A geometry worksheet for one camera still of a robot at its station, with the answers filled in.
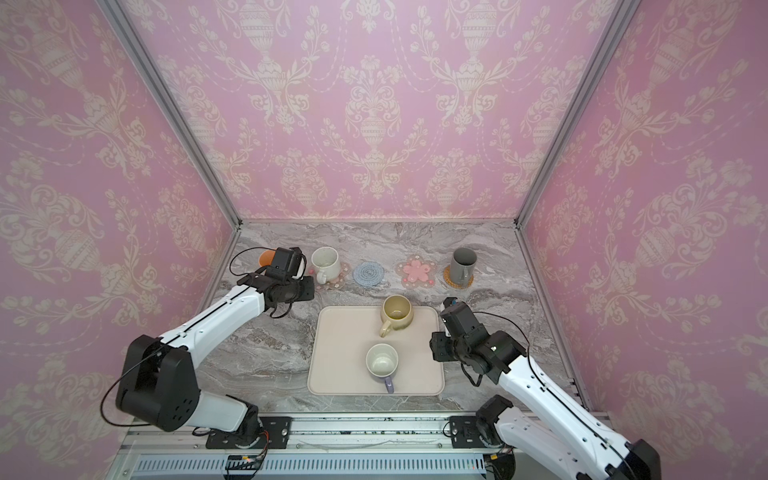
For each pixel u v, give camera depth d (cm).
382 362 85
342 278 103
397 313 94
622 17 69
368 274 106
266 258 97
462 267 95
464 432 73
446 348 68
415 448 74
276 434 74
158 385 42
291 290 73
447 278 104
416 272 106
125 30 72
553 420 44
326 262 105
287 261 69
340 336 90
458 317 58
